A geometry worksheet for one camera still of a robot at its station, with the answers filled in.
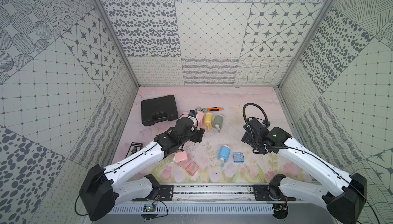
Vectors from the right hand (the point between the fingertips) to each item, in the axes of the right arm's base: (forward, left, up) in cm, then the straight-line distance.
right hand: (250, 142), depth 78 cm
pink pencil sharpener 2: (-6, +36, -7) cm, 37 cm away
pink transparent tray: (-10, +31, -12) cm, 34 cm away
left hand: (+5, +25, +5) cm, 26 cm away
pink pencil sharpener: (+17, +26, -5) cm, 32 cm away
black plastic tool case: (+26, +55, -7) cm, 61 cm away
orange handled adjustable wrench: (+31, +20, -12) cm, 39 cm away
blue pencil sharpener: (-3, +13, -7) cm, 15 cm away
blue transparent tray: (-3, +4, -13) cm, 14 cm away
